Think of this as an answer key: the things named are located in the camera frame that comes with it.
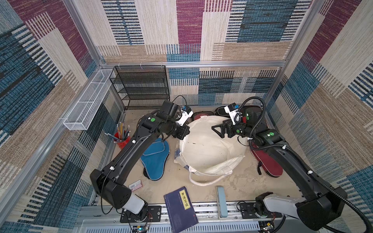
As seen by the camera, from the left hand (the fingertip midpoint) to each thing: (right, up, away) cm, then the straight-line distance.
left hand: (189, 131), depth 73 cm
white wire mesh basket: (-52, +8, -1) cm, 53 cm away
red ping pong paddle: (+4, +8, -1) cm, 9 cm away
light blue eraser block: (+17, -37, +3) cm, 41 cm away
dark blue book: (-4, -41, +2) cm, 41 cm away
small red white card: (-29, -30, +8) cm, 43 cm away
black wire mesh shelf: (-34, +30, +36) cm, 58 cm away
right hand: (+16, +2, +1) cm, 16 cm away
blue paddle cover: (-21, -19, +15) cm, 32 cm away
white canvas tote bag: (+11, -18, +23) cm, 31 cm away
